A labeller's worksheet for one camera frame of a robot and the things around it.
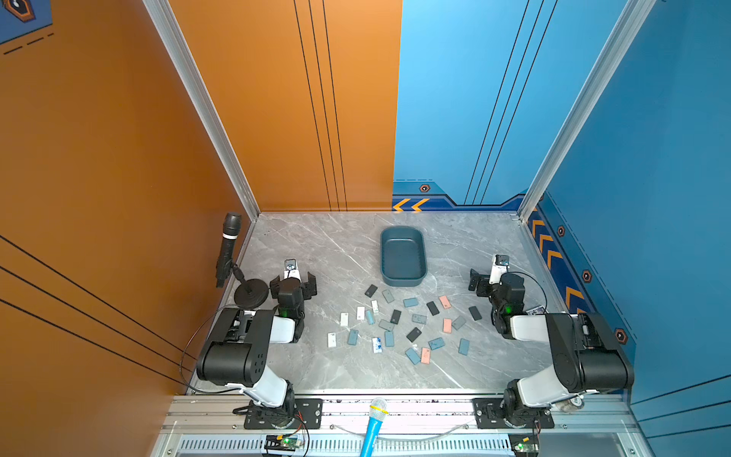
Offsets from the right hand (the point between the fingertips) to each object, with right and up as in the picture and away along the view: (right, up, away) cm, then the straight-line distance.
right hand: (487, 270), depth 94 cm
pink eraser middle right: (-15, -17, -5) cm, 23 cm away
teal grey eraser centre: (-23, -15, -4) cm, 28 cm away
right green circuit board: (0, -41, -23) cm, 47 cm away
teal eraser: (-33, -21, -8) cm, 40 cm away
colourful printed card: (+15, -13, -3) cm, 20 cm away
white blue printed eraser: (-37, -21, -10) cm, 44 cm away
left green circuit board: (-61, -40, -24) cm, 77 cm away
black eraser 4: (-26, -19, -7) cm, 33 cm away
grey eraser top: (-33, -9, +2) cm, 34 cm away
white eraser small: (-38, -12, -2) cm, 39 cm away
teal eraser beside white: (-39, -15, -5) cm, 42 cm away
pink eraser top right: (-14, -10, 0) cm, 18 cm away
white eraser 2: (-42, -14, -3) cm, 45 cm away
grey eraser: (-34, -17, -5) cm, 38 cm away
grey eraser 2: (-11, -16, -5) cm, 20 cm away
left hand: (-64, 0, 0) cm, 64 cm away
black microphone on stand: (-79, -7, 0) cm, 79 cm away
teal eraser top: (-26, -10, 0) cm, 28 cm away
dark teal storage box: (-27, +5, +10) cm, 29 cm away
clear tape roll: (+12, -30, -25) cm, 40 cm away
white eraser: (-48, -15, -5) cm, 50 cm away
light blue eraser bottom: (-27, -24, -11) cm, 37 cm away
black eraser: (-39, -7, +3) cm, 40 cm away
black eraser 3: (-5, -14, -3) cm, 15 cm away
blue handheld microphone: (-37, -33, -24) cm, 55 cm away
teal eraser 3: (-11, -22, -9) cm, 26 cm away
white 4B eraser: (-51, -20, -9) cm, 55 cm away
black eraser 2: (-31, -14, -3) cm, 34 cm away
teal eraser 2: (-19, -21, -9) cm, 30 cm away
